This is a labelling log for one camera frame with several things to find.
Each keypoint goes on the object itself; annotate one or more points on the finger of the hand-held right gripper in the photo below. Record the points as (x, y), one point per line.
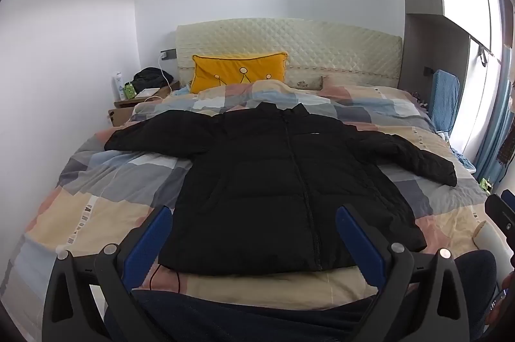
(499, 211)

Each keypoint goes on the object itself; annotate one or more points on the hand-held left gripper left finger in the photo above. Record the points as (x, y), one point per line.
(147, 245)

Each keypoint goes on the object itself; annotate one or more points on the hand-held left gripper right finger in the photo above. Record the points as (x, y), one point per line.
(362, 245)

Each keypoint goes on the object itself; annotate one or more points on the black puffer jacket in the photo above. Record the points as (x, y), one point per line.
(261, 185)

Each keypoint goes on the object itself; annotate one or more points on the white roll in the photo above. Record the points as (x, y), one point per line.
(489, 235)

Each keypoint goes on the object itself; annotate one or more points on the checkered pastel duvet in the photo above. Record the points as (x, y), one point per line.
(100, 205)

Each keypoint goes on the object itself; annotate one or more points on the blue curtain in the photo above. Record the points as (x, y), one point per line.
(493, 148)

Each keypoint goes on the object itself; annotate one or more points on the blue towel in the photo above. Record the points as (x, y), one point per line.
(444, 100)

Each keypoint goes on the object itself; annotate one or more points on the person's dark pants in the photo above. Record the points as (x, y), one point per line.
(261, 318)

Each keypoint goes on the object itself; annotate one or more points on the wooden nightstand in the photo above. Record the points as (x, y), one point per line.
(120, 114)

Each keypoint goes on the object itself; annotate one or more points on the white flat box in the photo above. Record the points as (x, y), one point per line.
(148, 93)

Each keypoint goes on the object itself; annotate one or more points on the green box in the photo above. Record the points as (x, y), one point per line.
(129, 90)

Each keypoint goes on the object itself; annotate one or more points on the white bottle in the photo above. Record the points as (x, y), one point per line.
(119, 86)

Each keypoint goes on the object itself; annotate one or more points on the black bag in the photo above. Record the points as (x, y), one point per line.
(152, 78)

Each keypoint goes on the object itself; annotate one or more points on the cream floral pillow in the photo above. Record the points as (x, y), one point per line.
(305, 82)

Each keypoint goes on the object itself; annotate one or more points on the yellow crown pillow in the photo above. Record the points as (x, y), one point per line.
(233, 74)

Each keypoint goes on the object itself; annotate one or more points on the cream quilted headboard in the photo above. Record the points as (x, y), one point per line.
(322, 44)

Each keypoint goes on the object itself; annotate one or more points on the black wall socket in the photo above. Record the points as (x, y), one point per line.
(428, 71)

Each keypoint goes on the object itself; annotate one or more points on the grey wall socket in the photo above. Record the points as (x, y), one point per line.
(168, 54)

